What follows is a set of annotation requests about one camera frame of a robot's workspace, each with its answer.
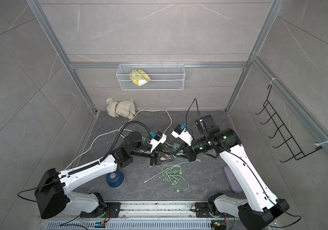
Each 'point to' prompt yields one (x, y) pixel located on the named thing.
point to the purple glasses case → (235, 185)
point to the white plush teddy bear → (124, 108)
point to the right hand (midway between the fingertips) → (178, 153)
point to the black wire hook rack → (286, 143)
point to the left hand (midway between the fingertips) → (174, 155)
